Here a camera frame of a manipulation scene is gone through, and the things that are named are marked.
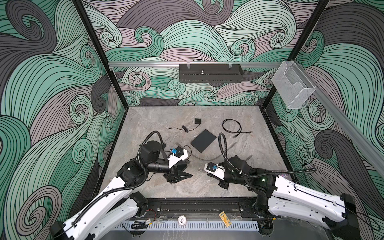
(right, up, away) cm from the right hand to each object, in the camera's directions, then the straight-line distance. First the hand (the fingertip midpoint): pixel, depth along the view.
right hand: (209, 173), depth 70 cm
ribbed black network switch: (-16, +4, -15) cm, 22 cm away
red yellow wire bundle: (-26, -21, +1) cm, 34 cm away
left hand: (-9, +5, -7) cm, 13 cm away
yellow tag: (+8, -23, -1) cm, 24 cm away
